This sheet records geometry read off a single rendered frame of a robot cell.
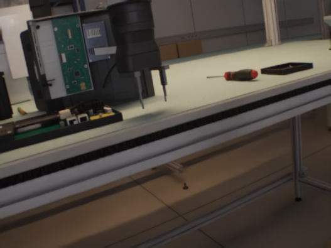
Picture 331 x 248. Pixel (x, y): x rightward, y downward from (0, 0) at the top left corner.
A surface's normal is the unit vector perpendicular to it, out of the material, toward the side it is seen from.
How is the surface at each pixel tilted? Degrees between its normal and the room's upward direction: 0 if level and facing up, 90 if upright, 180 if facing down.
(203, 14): 90
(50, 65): 90
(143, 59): 90
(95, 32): 90
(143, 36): 98
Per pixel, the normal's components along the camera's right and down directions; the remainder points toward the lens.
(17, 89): 0.47, 0.15
